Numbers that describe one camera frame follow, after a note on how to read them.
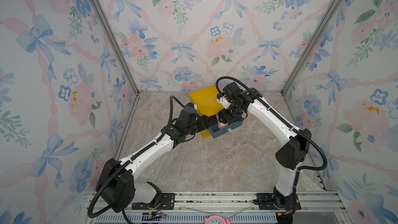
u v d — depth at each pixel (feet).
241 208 2.41
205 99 2.88
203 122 2.28
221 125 2.68
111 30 2.83
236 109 2.22
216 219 2.22
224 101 2.49
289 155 1.78
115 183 1.32
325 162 1.44
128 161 1.42
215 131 2.45
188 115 1.95
